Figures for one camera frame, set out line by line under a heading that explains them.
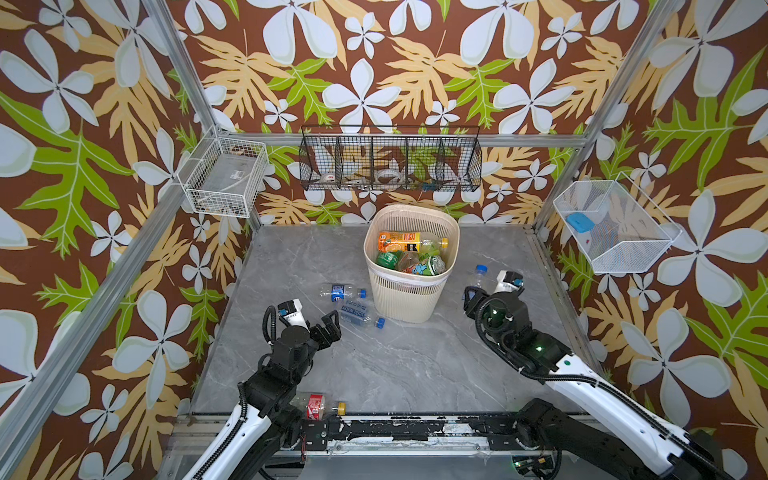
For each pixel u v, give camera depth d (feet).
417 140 3.05
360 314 2.97
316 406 2.41
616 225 2.69
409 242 2.75
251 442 1.66
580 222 2.84
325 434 2.43
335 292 3.14
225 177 2.82
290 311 2.18
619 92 2.65
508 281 2.18
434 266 2.36
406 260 2.82
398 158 3.21
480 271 2.61
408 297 2.85
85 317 1.66
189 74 2.57
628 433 1.43
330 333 2.31
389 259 2.90
